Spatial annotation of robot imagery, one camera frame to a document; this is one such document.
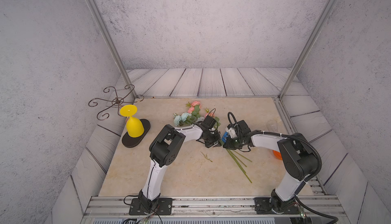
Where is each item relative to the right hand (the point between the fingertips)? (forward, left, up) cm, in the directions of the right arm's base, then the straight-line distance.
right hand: (224, 145), depth 93 cm
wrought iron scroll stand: (+8, +55, +31) cm, 63 cm away
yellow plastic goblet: (-3, +46, +24) cm, 52 cm away
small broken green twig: (-6, +11, -2) cm, 13 cm away
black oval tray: (+2, +58, +2) cm, 58 cm away
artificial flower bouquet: (+21, +21, +3) cm, 30 cm away
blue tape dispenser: (+6, 0, -2) cm, 6 cm away
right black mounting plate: (-30, -15, -1) cm, 34 cm away
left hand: (0, 0, 0) cm, 1 cm away
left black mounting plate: (-32, +31, -1) cm, 45 cm away
